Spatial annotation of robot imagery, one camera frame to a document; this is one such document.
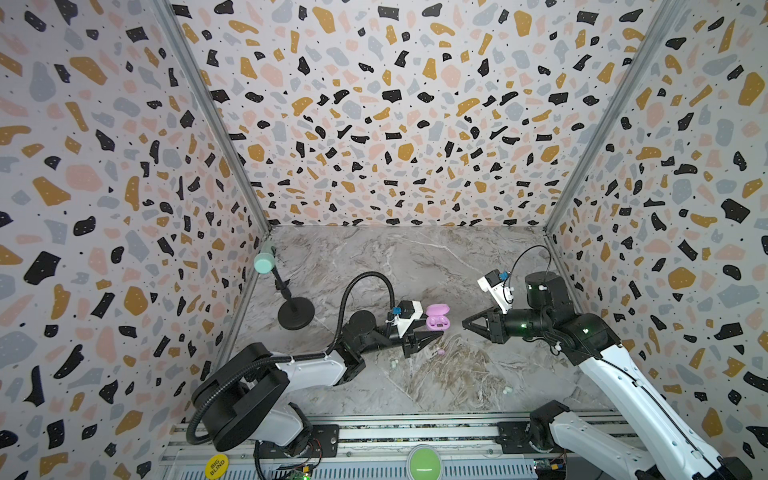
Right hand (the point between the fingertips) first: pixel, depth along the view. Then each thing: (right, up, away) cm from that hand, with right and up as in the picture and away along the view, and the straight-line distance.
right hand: (467, 320), depth 67 cm
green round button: (-9, -34, +3) cm, 36 cm away
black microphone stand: (-48, -4, +28) cm, 56 cm away
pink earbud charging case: (-6, -1, +5) cm, 8 cm away
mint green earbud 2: (+14, -22, +15) cm, 30 cm away
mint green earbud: (-17, -16, +19) cm, 30 cm away
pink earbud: (-3, -14, +22) cm, 27 cm away
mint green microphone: (-45, +13, -1) cm, 47 cm away
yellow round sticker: (-58, -35, +3) cm, 68 cm away
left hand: (-5, -2, +3) cm, 6 cm away
